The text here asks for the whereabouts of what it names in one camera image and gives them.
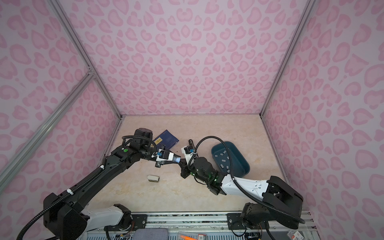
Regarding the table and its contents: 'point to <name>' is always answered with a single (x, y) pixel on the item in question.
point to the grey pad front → (150, 234)
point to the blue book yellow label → (166, 139)
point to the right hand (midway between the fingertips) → (176, 160)
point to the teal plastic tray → (240, 166)
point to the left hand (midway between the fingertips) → (179, 155)
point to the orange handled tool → (183, 235)
